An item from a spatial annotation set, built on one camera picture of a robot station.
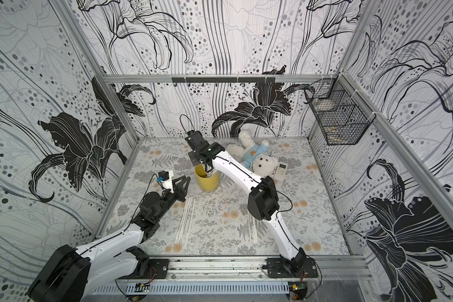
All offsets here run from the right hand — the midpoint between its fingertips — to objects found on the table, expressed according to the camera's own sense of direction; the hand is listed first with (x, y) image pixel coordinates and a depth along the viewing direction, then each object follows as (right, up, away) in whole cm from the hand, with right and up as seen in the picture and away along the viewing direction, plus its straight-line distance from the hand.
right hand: (201, 151), depth 90 cm
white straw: (-9, -32, -4) cm, 34 cm away
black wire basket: (+68, +18, -2) cm, 71 cm away
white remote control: (+42, -11, +11) cm, 45 cm away
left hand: (-3, -13, -9) cm, 16 cm away
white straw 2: (+23, -36, -9) cm, 43 cm away
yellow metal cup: (+3, -15, 0) cm, 16 cm away
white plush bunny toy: (+27, -3, +8) cm, 28 cm away
